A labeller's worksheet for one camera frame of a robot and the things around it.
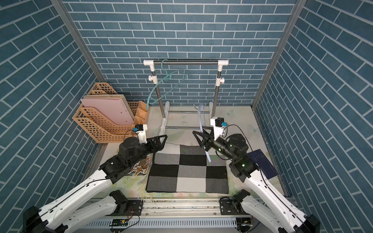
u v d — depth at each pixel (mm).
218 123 550
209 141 561
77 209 445
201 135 593
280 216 416
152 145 630
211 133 640
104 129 865
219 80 800
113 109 871
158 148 643
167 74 772
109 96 844
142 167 867
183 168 858
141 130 642
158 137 642
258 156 844
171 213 736
